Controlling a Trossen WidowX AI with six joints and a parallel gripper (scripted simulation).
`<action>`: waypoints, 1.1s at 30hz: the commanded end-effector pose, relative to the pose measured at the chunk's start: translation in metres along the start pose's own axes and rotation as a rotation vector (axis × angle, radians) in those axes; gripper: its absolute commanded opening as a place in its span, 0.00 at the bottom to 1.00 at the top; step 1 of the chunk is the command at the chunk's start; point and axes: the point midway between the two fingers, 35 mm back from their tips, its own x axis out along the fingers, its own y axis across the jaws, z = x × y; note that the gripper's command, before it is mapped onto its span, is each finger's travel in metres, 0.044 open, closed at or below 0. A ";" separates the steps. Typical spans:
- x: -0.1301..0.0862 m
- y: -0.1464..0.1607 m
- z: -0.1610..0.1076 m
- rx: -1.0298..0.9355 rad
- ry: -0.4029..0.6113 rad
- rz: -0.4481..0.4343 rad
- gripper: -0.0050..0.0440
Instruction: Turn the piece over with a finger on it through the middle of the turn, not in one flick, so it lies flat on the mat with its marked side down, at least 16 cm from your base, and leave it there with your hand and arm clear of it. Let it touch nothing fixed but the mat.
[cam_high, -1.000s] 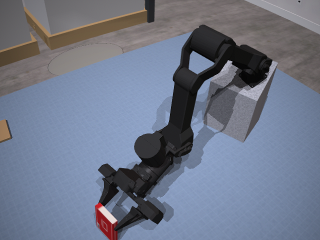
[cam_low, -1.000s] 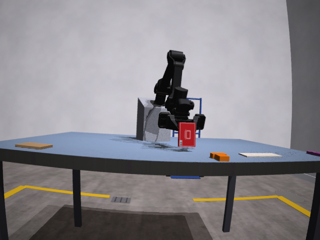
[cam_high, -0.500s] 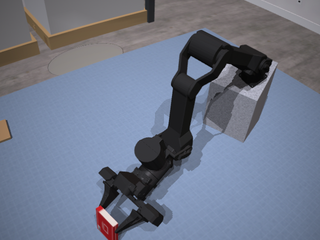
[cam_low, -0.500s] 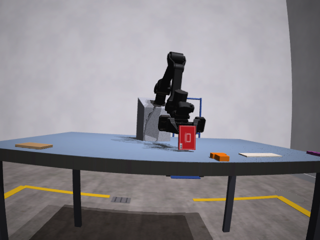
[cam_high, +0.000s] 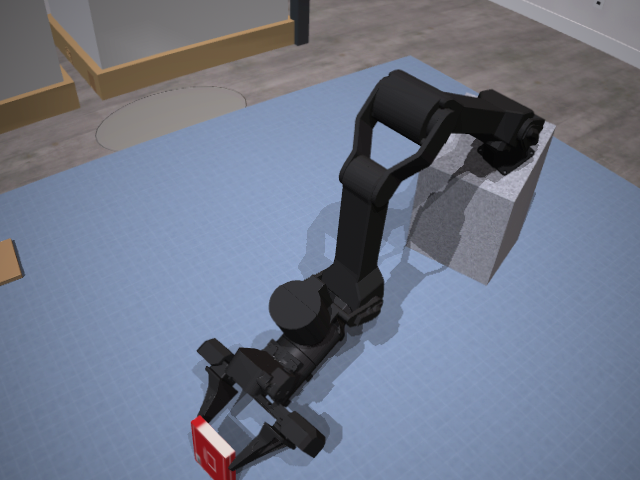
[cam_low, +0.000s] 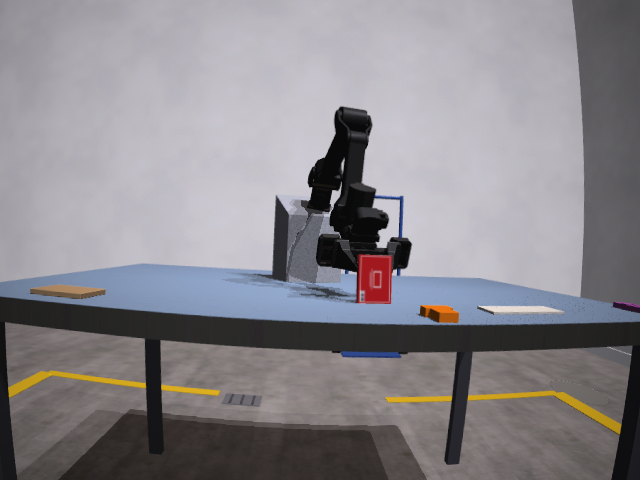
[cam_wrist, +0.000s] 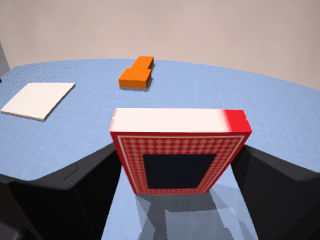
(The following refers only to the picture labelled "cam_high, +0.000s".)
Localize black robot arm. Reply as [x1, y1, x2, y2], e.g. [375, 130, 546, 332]
[225, 69, 545, 403]

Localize red card box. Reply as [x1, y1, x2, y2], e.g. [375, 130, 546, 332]
[191, 416, 236, 480]

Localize blue-grey mat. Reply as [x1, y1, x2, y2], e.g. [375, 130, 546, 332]
[0, 56, 640, 480]

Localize tan flat block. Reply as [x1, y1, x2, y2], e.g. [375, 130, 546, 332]
[0, 238, 23, 286]

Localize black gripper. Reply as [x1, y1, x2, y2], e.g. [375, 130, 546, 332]
[196, 336, 325, 471]

